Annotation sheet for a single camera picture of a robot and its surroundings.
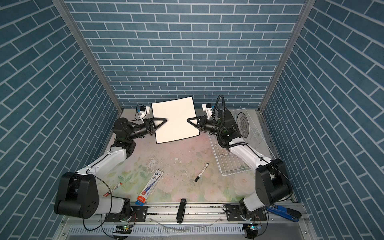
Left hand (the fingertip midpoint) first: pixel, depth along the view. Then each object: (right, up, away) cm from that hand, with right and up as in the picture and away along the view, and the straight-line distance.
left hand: (166, 124), depth 72 cm
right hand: (+10, +2, +1) cm, 10 cm away
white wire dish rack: (+48, -5, +22) cm, 53 cm away
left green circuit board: (-21, -52, +1) cm, 56 cm away
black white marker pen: (+20, -26, +17) cm, 37 cm away
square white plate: (+5, +6, +2) cm, 8 cm away
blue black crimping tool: (+60, -43, -1) cm, 74 cm away
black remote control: (+7, -46, +2) cm, 46 cm away
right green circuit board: (+43, -50, 0) cm, 66 cm away
